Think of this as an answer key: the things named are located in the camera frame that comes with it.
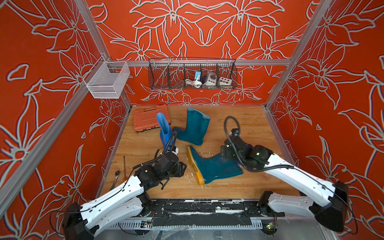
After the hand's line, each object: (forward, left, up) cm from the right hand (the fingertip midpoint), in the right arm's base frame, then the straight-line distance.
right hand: (225, 150), depth 76 cm
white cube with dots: (+42, -3, +13) cm, 44 cm away
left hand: (-7, +21, -5) cm, 23 cm away
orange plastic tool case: (+33, +53, -12) cm, 64 cm away
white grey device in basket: (+40, +6, +16) cm, 44 cm away
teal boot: (-6, +9, -11) cm, 15 cm away
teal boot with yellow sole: (+15, +14, +4) cm, 21 cm away
